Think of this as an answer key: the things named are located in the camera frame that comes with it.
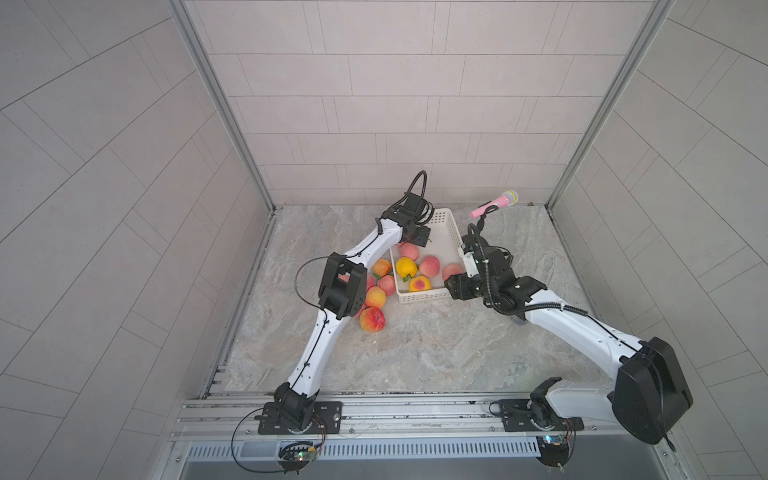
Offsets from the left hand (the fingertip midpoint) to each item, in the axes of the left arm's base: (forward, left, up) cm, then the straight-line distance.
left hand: (422, 232), depth 103 cm
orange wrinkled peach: (-15, +13, 0) cm, 20 cm away
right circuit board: (-61, -28, -5) cm, 67 cm away
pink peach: (-9, +5, +2) cm, 10 cm away
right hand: (-23, -7, +6) cm, 24 cm away
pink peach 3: (-16, -8, +1) cm, 17 cm away
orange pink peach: (-25, +15, 0) cm, 29 cm away
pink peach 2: (-15, -2, +1) cm, 15 cm away
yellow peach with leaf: (-21, +2, +1) cm, 21 cm away
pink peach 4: (-21, +11, +1) cm, 24 cm away
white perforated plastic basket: (-4, -8, 0) cm, 9 cm away
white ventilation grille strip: (-61, +15, -6) cm, 63 cm away
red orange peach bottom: (-32, +16, +1) cm, 36 cm away
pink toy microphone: (-1, -25, +18) cm, 31 cm away
